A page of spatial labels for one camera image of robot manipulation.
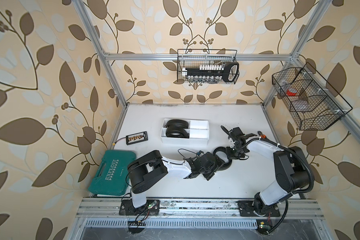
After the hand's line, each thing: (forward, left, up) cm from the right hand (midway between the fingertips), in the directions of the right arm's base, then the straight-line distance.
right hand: (229, 157), depth 92 cm
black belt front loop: (+14, +28, +8) cm, 33 cm away
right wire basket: (+10, -38, +33) cm, 51 cm away
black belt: (-6, +2, +2) cm, 7 cm away
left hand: (-7, +7, +6) cm, 12 cm away
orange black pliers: (+15, -26, 0) cm, 30 cm away
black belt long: (+21, +32, +9) cm, 39 cm away
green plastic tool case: (-11, +68, +5) cm, 69 cm away
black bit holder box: (+15, +60, +3) cm, 62 cm away
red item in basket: (+22, -33, +31) cm, 50 cm away
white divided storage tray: (+17, +18, +6) cm, 25 cm away
